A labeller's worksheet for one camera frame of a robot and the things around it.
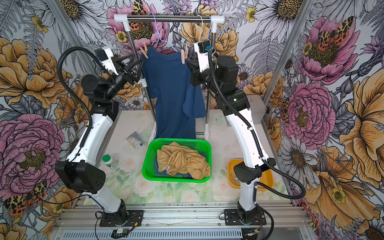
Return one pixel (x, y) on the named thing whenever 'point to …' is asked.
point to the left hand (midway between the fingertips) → (141, 60)
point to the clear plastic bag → (134, 140)
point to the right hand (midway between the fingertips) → (186, 66)
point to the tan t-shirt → (176, 158)
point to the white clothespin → (236, 179)
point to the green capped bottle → (111, 163)
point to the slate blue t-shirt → (182, 175)
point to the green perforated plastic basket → (151, 147)
